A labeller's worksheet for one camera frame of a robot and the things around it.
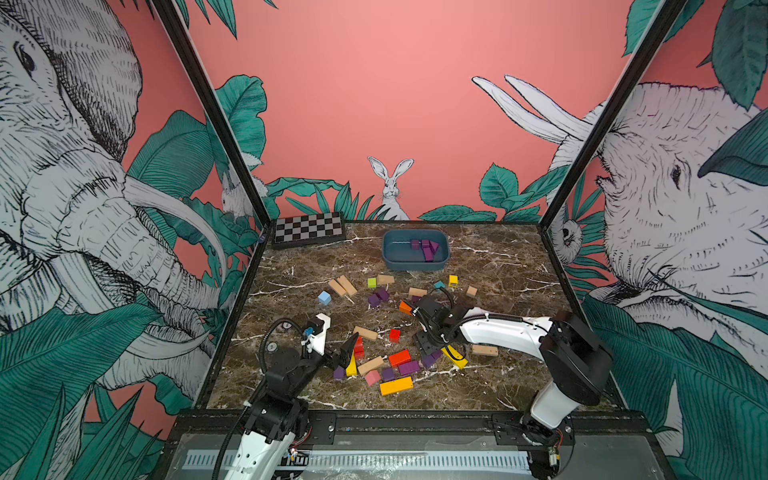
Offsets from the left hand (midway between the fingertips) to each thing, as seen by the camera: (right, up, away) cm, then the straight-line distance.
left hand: (344, 324), depth 77 cm
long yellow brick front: (+14, -17, +3) cm, 23 cm away
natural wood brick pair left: (-5, +7, +24) cm, 26 cm away
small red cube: (+13, -6, +10) cm, 18 cm away
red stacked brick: (+3, -10, +10) cm, 15 cm away
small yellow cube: (+34, +9, +24) cm, 42 cm away
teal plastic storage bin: (+21, +20, +34) cm, 45 cm away
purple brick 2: (+17, -14, +6) cm, 23 cm away
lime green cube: (+6, +8, +24) cm, 26 cm away
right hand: (+22, -7, +11) cm, 25 cm away
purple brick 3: (-2, -15, +5) cm, 16 cm away
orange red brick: (+15, -12, +8) cm, 21 cm away
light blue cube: (-10, +4, +19) cm, 22 cm away
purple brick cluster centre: (+24, -11, +7) cm, 27 cm away
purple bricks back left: (+9, +5, +22) cm, 24 cm away
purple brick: (+26, +20, +34) cm, 47 cm away
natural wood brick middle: (+4, -6, +13) cm, 15 cm away
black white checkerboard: (-21, +27, +37) cm, 51 cm away
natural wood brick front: (+7, -13, +7) cm, 16 cm away
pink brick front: (+7, -16, +5) cm, 18 cm away
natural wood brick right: (+40, -10, +10) cm, 43 cm away
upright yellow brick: (+1, -14, +5) cm, 15 cm away
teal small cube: (+29, +8, +25) cm, 39 cm away
